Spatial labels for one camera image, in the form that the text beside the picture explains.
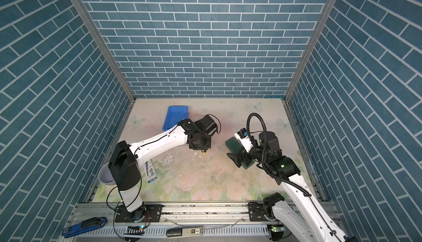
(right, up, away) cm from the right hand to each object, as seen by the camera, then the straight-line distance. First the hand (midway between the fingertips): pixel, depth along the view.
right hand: (237, 148), depth 73 cm
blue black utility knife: (-63, -31, -6) cm, 71 cm away
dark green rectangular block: (0, -4, +23) cm, 23 cm away
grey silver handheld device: (-24, -32, -8) cm, 41 cm away
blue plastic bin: (-39, +15, +38) cm, 56 cm away
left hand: (-12, -3, +10) cm, 16 cm away
